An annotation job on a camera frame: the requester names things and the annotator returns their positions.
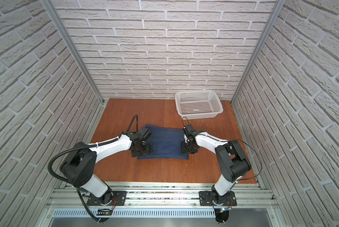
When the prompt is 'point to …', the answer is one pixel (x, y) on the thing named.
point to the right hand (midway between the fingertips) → (184, 150)
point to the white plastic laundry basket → (198, 104)
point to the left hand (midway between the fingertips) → (148, 151)
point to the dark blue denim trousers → (166, 143)
